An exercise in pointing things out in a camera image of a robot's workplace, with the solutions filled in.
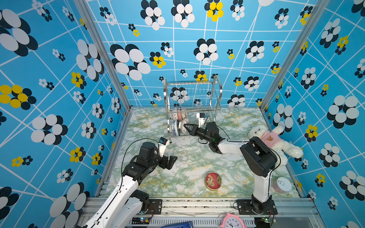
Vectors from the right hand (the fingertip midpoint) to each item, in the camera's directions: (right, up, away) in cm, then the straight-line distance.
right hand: (185, 125), depth 86 cm
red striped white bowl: (-1, +6, +11) cm, 13 cm away
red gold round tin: (+15, -31, -7) cm, 36 cm away
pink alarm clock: (+23, -46, -18) cm, 55 cm away
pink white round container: (+52, -32, -11) cm, 62 cm away
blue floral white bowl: (-7, -2, +4) cm, 9 cm away
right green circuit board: (+39, -49, -15) cm, 64 cm away
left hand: (-8, -15, -8) cm, 19 cm away
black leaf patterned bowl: (-4, +5, +10) cm, 12 cm away
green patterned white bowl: (-8, +6, +10) cm, 14 cm away
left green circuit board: (-23, -49, -14) cm, 56 cm away
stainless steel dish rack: (-1, +20, +36) cm, 41 cm away
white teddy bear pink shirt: (+56, -11, +2) cm, 57 cm away
